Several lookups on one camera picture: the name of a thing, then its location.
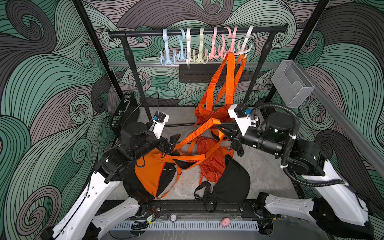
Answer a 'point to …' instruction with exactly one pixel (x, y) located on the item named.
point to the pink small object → (225, 222)
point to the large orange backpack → (155, 172)
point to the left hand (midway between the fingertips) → (170, 127)
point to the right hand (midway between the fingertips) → (216, 124)
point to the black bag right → (232, 187)
